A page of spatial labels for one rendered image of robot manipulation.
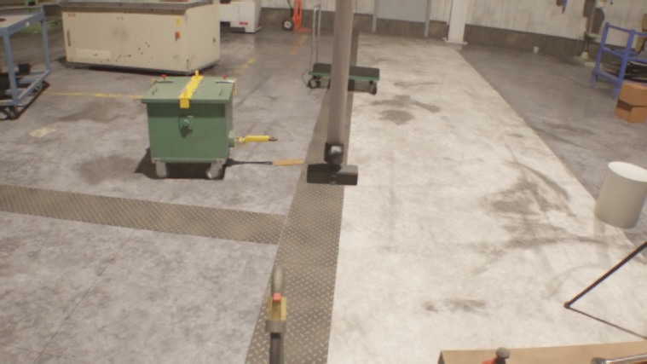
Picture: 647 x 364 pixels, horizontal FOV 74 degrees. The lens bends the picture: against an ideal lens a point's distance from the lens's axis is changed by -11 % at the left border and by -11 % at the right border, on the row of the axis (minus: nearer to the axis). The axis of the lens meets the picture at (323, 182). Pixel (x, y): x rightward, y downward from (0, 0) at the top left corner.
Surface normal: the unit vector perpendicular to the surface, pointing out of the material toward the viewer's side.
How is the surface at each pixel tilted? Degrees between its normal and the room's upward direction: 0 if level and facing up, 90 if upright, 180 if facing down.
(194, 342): 0
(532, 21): 90
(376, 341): 0
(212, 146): 90
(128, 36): 90
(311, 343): 0
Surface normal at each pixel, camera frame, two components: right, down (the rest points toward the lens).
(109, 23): -0.26, 0.41
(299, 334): 0.06, -0.90
